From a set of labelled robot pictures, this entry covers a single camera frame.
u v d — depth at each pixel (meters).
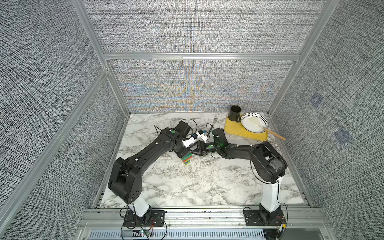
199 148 0.78
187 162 0.90
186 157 0.86
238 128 1.12
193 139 0.77
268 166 0.52
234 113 1.12
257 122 1.13
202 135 0.86
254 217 0.73
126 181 0.44
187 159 0.88
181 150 0.75
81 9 0.70
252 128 1.10
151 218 0.68
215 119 1.17
